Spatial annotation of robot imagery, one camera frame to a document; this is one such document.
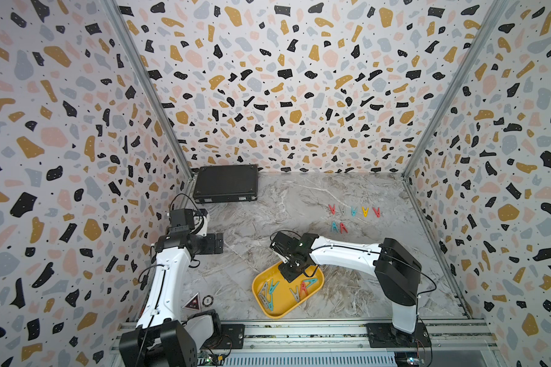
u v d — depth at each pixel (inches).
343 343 28.8
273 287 32.8
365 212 41.8
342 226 39.8
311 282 33.4
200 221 27.7
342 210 41.9
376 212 41.9
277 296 32.3
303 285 32.9
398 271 18.7
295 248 24.7
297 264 24.2
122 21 28.2
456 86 34.7
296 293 32.1
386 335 28.9
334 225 39.8
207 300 32.1
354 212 41.9
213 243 28.7
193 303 31.8
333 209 42.2
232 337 28.9
